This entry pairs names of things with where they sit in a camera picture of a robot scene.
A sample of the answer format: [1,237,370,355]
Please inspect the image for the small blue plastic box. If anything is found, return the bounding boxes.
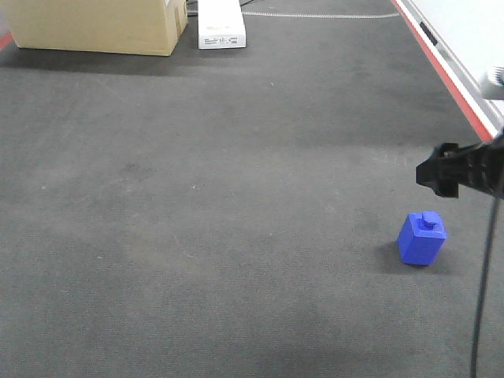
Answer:
[396,210,448,266]

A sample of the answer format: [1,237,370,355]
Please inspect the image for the thin black cable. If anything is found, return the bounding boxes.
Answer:
[469,195,501,378]

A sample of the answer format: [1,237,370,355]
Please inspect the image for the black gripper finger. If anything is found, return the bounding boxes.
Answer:
[415,143,461,199]
[442,142,494,156]

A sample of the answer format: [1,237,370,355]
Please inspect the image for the tan cardboard box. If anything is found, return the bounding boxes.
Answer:
[2,0,190,57]

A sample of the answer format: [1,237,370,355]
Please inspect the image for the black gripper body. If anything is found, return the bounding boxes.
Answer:
[458,132,504,198]

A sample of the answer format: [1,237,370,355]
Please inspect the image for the long white carton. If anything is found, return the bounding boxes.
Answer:
[197,0,247,50]

